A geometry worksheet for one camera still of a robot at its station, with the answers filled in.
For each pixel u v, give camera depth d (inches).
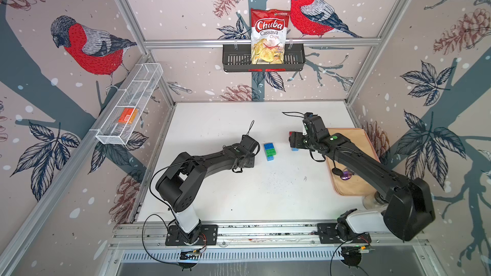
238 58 37.3
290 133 33.4
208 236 28.8
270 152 37.4
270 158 37.4
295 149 37.7
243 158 26.9
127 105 30.5
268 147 37.5
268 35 33.6
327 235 28.6
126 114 28.4
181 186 18.2
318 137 24.9
